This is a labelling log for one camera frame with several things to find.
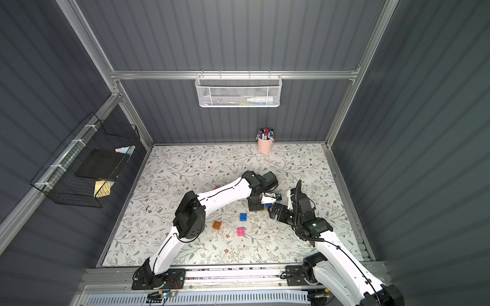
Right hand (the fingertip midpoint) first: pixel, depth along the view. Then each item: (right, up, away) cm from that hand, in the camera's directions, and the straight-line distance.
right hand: (277, 212), depth 82 cm
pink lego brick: (-30, +8, +19) cm, 36 cm away
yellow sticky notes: (-60, +13, -21) cm, 64 cm away
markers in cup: (-3, +38, +27) cm, 46 cm away
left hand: (-7, +1, +6) cm, 10 cm away
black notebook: (-70, +21, -7) cm, 74 cm away
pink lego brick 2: (-16, -10, +3) cm, 19 cm away
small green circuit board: (-48, -30, -10) cm, 57 cm away
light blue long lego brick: (-4, +4, -4) cm, 7 cm away
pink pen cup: (-3, +31, +32) cm, 45 cm away
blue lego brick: (-15, -4, +7) cm, 17 cm away
